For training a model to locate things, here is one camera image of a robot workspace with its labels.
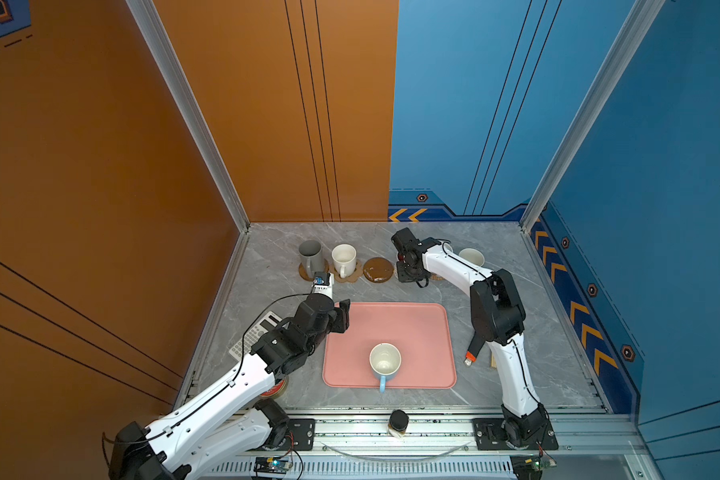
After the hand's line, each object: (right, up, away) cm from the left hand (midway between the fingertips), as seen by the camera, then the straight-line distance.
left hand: (341, 298), depth 77 cm
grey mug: (-12, +11, +19) cm, 25 cm away
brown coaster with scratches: (+10, +6, +28) cm, 30 cm away
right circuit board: (+46, -39, -7) cm, 60 cm away
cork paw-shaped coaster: (+1, +3, +26) cm, 26 cm away
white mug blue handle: (+12, -19, +8) cm, 24 cm away
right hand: (+20, +4, +24) cm, 32 cm away
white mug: (-1, +10, +25) cm, 27 cm away
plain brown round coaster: (-14, +5, +18) cm, 23 cm away
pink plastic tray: (+24, -12, +12) cm, 29 cm away
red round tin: (-17, -24, 0) cm, 29 cm away
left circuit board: (-16, -39, -6) cm, 43 cm away
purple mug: (+42, +11, +23) cm, 49 cm away
